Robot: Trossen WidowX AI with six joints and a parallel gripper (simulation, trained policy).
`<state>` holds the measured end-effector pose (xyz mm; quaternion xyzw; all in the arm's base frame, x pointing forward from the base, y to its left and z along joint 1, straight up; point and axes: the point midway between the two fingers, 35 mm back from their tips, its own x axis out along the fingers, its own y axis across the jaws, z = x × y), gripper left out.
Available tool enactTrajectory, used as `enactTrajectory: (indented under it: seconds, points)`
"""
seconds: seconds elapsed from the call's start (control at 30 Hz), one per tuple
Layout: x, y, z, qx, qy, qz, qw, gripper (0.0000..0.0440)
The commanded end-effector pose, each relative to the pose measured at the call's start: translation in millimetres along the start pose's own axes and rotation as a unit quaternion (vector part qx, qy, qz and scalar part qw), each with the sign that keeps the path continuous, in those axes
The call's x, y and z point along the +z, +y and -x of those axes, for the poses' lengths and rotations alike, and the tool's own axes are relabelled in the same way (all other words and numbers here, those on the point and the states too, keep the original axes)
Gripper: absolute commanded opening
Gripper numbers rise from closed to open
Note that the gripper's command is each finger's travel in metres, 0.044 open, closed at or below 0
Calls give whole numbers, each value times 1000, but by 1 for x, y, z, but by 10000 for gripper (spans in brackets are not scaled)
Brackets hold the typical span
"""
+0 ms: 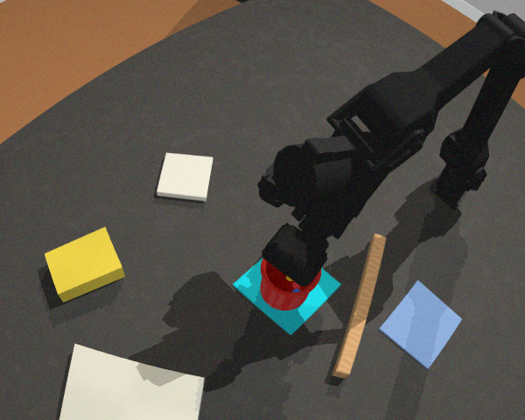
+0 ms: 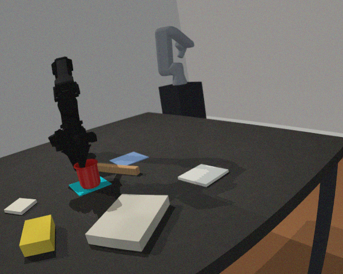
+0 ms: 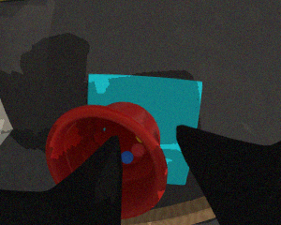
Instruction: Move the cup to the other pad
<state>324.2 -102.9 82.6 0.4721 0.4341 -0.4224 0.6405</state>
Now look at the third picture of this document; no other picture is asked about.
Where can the red translucent cup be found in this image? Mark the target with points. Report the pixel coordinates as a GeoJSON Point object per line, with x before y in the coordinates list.
{"type": "Point", "coordinates": [77, 134]}

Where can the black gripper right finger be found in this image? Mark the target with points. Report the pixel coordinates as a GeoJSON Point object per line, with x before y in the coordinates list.
{"type": "Point", "coordinates": [239, 179]}

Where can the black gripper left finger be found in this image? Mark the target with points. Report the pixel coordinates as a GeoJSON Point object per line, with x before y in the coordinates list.
{"type": "Point", "coordinates": [91, 195]}

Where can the tan curved wooden bar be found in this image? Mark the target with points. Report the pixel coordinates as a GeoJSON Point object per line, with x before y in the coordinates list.
{"type": "Point", "coordinates": [185, 213]}

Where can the red marble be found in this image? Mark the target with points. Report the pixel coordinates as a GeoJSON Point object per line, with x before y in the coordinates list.
{"type": "Point", "coordinates": [137, 150]}

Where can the blue marble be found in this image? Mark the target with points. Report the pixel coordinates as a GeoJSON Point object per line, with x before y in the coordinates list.
{"type": "Point", "coordinates": [127, 157]}

